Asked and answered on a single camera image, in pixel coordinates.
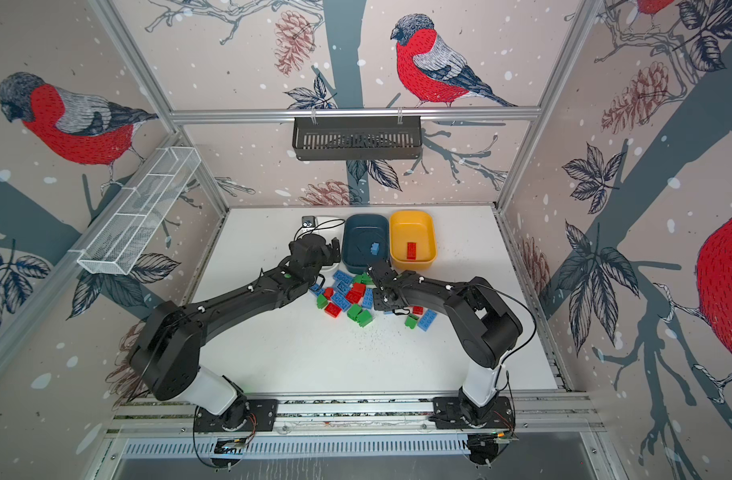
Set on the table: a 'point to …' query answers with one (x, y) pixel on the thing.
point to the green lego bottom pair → (364, 318)
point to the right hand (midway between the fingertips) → (383, 303)
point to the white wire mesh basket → (117, 246)
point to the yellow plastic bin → (412, 240)
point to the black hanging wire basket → (358, 137)
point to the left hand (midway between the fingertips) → (322, 239)
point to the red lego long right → (418, 310)
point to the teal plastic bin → (365, 240)
